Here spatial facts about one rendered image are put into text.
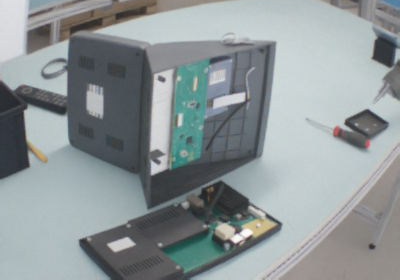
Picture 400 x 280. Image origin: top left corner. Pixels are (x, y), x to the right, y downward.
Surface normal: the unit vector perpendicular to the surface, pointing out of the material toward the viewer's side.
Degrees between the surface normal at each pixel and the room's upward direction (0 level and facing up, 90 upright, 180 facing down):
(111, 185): 0
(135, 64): 90
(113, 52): 90
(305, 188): 0
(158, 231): 0
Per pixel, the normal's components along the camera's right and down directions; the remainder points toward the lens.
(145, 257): 0.07, -0.87
